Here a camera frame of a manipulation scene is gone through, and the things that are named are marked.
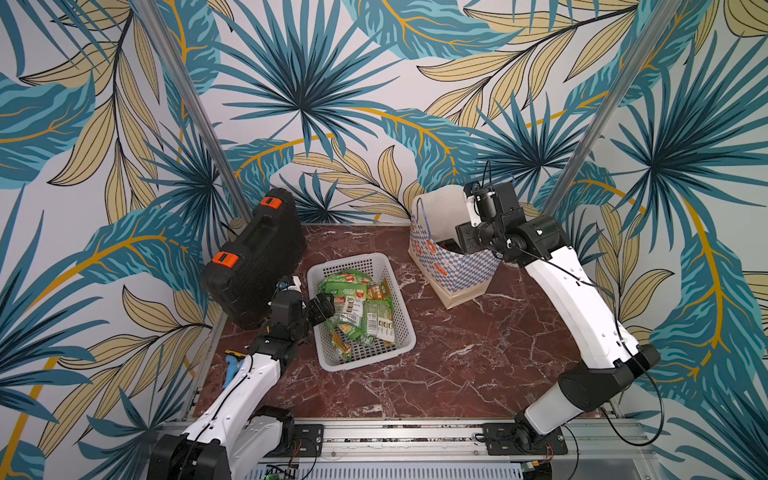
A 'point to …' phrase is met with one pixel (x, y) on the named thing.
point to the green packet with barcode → (377, 321)
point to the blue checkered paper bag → (437, 250)
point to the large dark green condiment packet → (450, 244)
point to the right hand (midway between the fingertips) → (473, 228)
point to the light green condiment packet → (350, 285)
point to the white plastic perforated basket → (339, 336)
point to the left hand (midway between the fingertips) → (323, 303)
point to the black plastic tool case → (240, 281)
